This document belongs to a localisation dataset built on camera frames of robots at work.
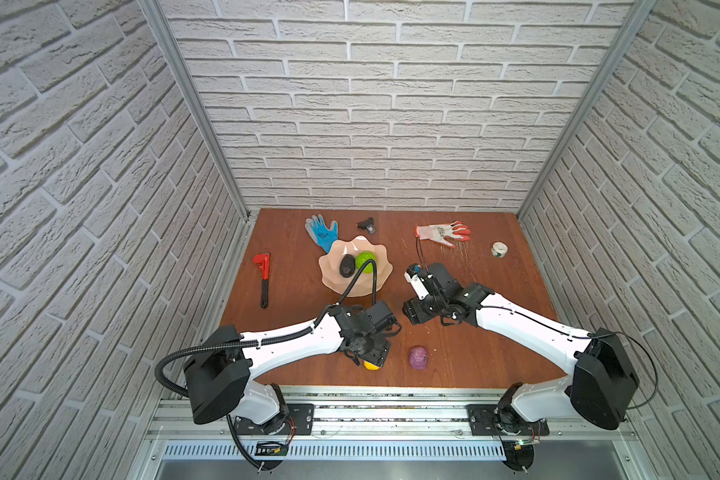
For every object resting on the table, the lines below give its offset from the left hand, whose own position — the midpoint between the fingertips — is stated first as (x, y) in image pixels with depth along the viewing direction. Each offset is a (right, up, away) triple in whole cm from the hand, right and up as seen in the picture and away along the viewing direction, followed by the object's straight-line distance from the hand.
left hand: (378, 349), depth 79 cm
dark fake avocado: (-10, +21, +23) cm, 33 cm away
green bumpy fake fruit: (-5, +24, +19) cm, 31 cm away
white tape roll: (+45, +27, +27) cm, 59 cm away
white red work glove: (+26, +33, +34) cm, 54 cm away
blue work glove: (-22, +34, +34) cm, 53 cm away
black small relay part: (-3, +36, +34) cm, 50 cm away
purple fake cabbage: (+11, -2, 0) cm, 11 cm away
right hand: (+11, +12, +4) cm, 17 cm away
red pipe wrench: (-40, +23, +24) cm, 52 cm away
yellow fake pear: (-2, -5, 0) cm, 5 cm away
